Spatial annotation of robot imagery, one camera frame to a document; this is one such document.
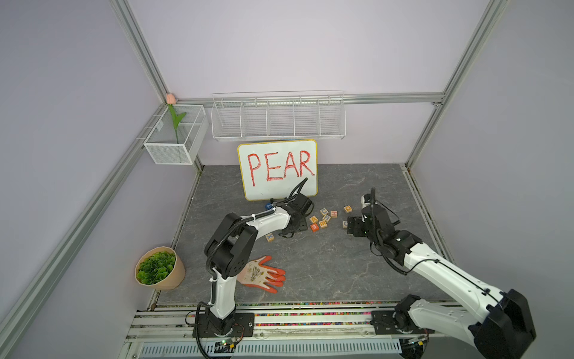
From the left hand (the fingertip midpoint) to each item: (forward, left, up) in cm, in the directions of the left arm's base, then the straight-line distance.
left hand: (299, 227), depth 95 cm
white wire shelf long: (+46, +9, +25) cm, 53 cm away
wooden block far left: (-3, +13, -2) cm, 13 cm away
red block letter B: (0, -7, -1) cm, 7 cm away
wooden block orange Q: (+8, -23, -1) cm, 25 cm away
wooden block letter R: (+8, -13, -2) cm, 15 cm away
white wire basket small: (+30, +47, +28) cm, 63 cm away
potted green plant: (-17, +49, +9) cm, 52 cm away
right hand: (-4, -22, +13) cm, 26 cm away
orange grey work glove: (-18, +17, 0) cm, 25 cm away
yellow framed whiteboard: (+23, +11, +12) cm, 28 cm away
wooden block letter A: (+4, -7, -1) cm, 9 cm away
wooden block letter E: (+1, -11, -1) cm, 11 cm away
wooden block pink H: (+6, -17, -1) cm, 18 cm away
